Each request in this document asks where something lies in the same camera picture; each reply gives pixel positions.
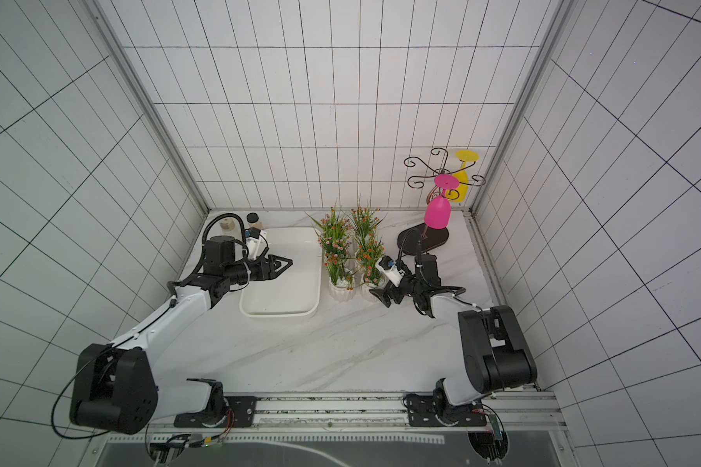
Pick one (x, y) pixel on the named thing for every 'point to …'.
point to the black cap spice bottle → (251, 219)
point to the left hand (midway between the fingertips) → (284, 267)
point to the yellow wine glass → (460, 194)
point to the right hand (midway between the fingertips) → (385, 270)
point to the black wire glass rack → (426, 237)
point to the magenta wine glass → (438, 209)
